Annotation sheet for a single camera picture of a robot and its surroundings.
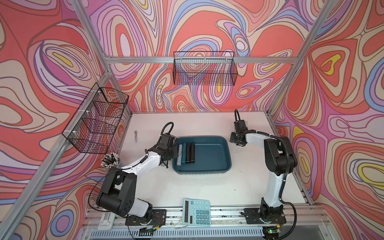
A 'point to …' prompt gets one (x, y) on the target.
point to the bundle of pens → (110, 160)
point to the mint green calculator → (196, 212)
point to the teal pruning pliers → (184, 153)
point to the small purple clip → (136, 136)
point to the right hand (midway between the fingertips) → (236, 141)
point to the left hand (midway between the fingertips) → (176, 151)
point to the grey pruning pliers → (179, 158)
